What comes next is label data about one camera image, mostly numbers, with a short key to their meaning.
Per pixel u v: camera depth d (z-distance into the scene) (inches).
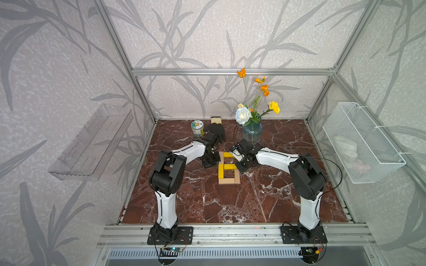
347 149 30.2
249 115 30.3
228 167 37.9
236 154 33.1
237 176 35.9
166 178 20.8
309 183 19.7
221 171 36.9
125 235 29.9
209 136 32.8
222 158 38.8
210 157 32.6
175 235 25.8
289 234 29.0
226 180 35.7
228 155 39.1
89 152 26.8
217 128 45.6
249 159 27.8
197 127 41.4
